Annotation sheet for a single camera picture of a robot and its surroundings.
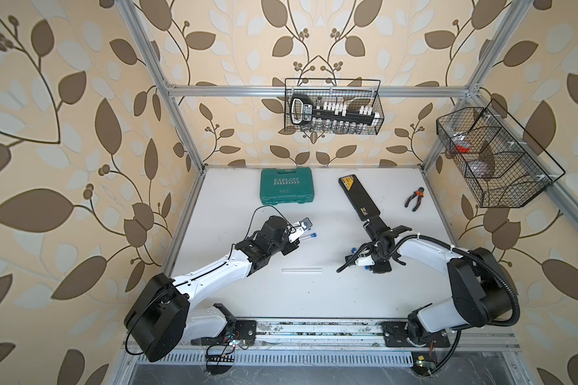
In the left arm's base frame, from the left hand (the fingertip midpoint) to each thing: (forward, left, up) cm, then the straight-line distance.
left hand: (292, 224), depth 84 cm
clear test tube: (+3, -5, -14) cm, 15 cm away
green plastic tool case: (+27, +3, -10) cm, 29 cm away
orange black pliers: (+25, -58, -12) cm, 64 cm away
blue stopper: (+3, -9, -14) cm, 17 cm away
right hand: (-7, -31, -14) cm, 35 cm away
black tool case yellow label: (+19, -32, -13) cm, 39 cm away
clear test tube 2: (-10, -4, -15) cm, 19 cm away
